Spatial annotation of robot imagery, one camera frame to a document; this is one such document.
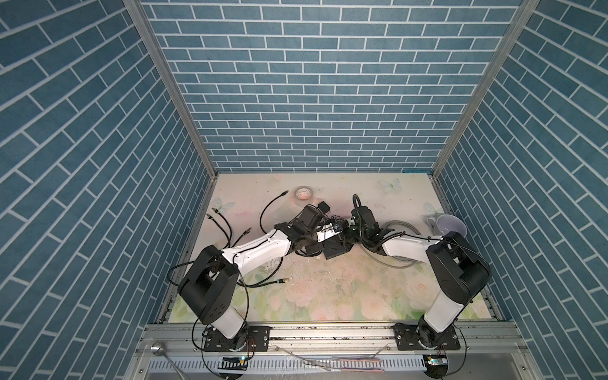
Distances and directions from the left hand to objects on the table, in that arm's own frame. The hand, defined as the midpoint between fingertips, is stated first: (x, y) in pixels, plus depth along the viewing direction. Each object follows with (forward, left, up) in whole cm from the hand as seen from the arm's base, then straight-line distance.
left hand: (320, 235), depth 88 cm
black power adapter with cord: (+19, -2, -7) cm, 20 cm away
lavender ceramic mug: (+7, -53, -4) cm, 54 cm away
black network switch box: (-6, -5, +3) cm, 8 cm away
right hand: (+1, -1, +1) cm, 2 cm away
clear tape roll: (+28, +7, -8) cm, 29 cm away
